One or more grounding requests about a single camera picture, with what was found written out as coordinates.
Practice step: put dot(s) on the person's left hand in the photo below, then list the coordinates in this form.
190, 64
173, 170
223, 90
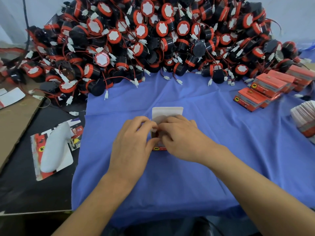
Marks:
130, 150

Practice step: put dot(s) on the person's right hand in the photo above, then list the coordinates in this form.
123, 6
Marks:
189, 140

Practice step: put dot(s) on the pile of black red buzzers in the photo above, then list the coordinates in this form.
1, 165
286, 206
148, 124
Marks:
147, 36

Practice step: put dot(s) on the stack of box blanks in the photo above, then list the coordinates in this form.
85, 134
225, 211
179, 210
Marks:
305, 120

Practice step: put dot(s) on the person's left forearm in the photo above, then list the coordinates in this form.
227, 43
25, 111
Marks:
88, 211

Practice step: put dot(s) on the person's right forearm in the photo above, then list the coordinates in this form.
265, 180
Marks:
266, 194

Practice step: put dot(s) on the blue table cloth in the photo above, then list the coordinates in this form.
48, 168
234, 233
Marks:
256, 159

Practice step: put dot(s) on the brown cardboard piece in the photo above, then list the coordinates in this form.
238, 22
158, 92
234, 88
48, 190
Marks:
12, 127

